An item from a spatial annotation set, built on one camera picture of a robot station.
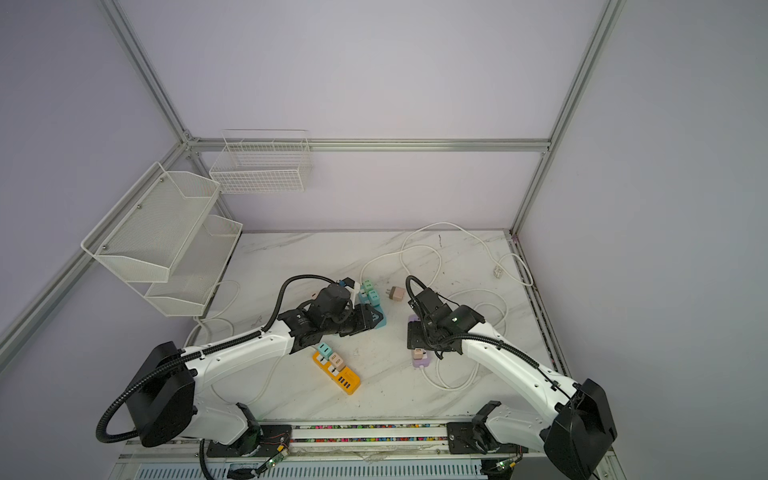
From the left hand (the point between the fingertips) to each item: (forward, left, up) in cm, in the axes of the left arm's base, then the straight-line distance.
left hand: (378, 320), depth 80 cm
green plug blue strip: (+12, +2, -7) cm, 14 cm away
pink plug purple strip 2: (-6, -11, -7) cm, 15 cm away
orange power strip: (-12, +9, -11) cm, 19 cm away
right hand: (-4, -10, -2) cm, 11 cm away
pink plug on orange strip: (-9, +11, -7) cm, 16 cm away
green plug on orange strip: (-6, +15, -7) cm, 17 cm away
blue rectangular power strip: (-1, -1, 0) cm, 2 cm away
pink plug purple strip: (+17, -6, -13) cm, 22 cm away
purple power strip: (-7, -12, -12) cm, 18 cm away
